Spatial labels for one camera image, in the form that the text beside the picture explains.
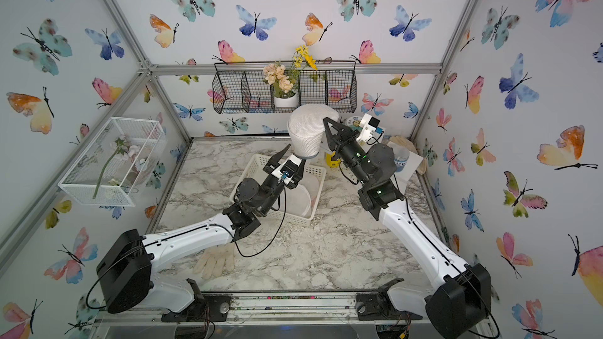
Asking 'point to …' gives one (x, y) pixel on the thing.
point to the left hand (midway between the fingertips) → (294, 148)
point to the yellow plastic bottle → (332, 164)
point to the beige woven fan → (404, 142)
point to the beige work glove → (214, 260)
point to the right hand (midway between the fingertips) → (325, 117)
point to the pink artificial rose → (123, 146)
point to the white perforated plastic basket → (253, 170)
